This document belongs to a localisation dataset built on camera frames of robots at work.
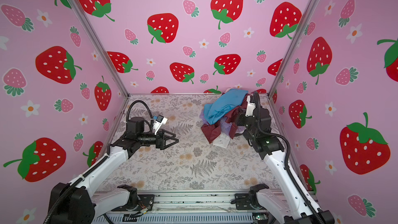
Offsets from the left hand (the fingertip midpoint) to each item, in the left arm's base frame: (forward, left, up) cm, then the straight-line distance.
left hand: (175, 139), depth 74 cm
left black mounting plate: (-24, +14, -19) cm, 34 cm away
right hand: (+11, -30, +11) cm, 34 cm away
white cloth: (+10, -25, -20) cm, 33 cm away
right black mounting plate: (-23, -33, -19) cm, 45 cm away
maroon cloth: (+13, -18, -13) cm, 26 cm away
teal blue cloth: (+20, -25, +3) cm, 32 cm away
